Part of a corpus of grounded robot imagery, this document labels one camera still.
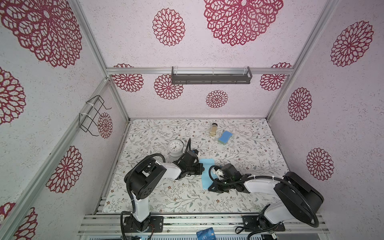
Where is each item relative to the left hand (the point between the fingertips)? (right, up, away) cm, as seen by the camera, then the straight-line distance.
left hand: (203, 170), depth 94 cm
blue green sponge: (+17, +20, +14) cm, 30 cm away
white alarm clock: (-18, +14, +4) cm, 23 cm away
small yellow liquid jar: (+9, +26, +19) cm, 33 cm away
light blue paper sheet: (+3, +4, +5) cm, 7 cm away
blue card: (0, -25, -22) cm, 33 cm away
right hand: (+3, -7, -8) cm, 11 cm away
